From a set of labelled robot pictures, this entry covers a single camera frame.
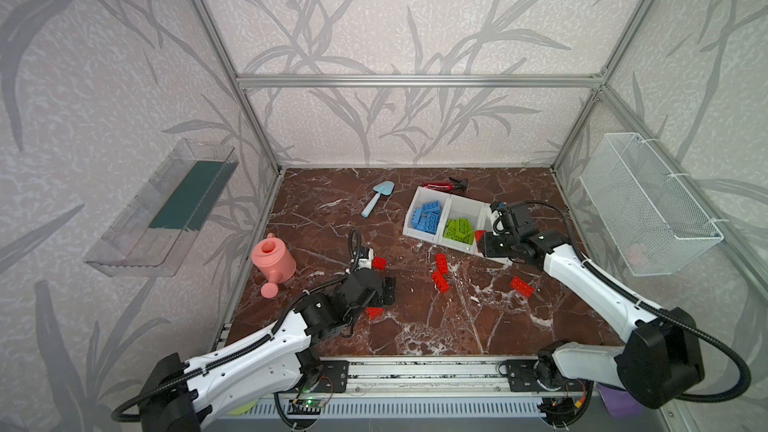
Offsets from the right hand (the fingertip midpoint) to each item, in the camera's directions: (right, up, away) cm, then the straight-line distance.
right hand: (482, 234), depth 86 cm
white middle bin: (-5, +5, +20) cm, 21 cm away
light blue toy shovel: (-30, +14, +26) cm, 42 cm away
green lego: (-7, 0, +11) cm, 13 cm away
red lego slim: (-12, -14, +3) cm, 19 cm away
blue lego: (-14, +3, +14) cm, 20 cm away
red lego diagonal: (+1, -1, +9) cm, 9 cm away
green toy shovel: (-51, -26, -34) cm, 66 cm away
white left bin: (-16, +10, +21) cm, 29 cm away
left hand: (-27, -10, -6) cm, 29 cm away
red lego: (-11, -10, +7) cm, 16 cm away
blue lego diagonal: (-18, +4, +16) cm, 25 cm away
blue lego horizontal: (-13, +7, +19) cm, 24 cm away
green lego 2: (-3, -1, +10) cm, 11 cm away
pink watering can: (-59, -7, -3) cm, 59 cm away
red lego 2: (+13, -16, +3) cm, 21 cm away
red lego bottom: (-31, -21, -3) cm, 38 cm away
